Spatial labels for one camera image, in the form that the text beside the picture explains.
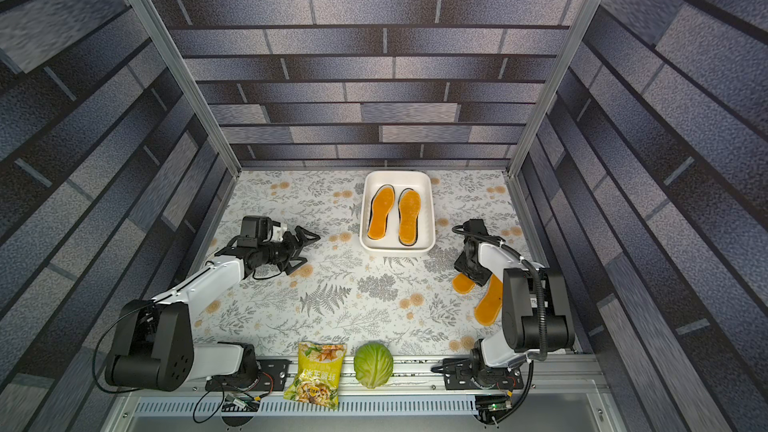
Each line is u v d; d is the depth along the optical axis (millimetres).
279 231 833
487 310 848
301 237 792
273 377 736
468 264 770
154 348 833
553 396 769
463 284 882
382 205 1069
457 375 729
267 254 738
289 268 828
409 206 1060
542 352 406
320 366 712
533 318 449
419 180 1140
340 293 878
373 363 694
